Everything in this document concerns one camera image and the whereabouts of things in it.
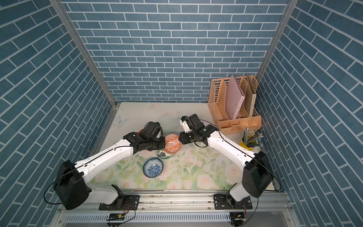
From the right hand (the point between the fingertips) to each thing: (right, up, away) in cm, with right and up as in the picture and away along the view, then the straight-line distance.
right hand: (181, 138), depth 81 cm
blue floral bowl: (-18, -18, +4) cm, 26 cm away
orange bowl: (-18, +5, -18) cm, 26 cm away
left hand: (-7, -4, 0) cm, 8 cm away
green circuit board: (-34, -39, -9) cm, 53 cm away
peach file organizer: (+28, +22, +35) cm, 50 cm away
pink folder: (+35, +25, +14) cm, 45 cm away
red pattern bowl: (-5, -5, +2) cm, 7 cm away
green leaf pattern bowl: (-13, -12, +10) cm, 20 cm away
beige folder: (+44, +24, +8) cm, 51 cm away
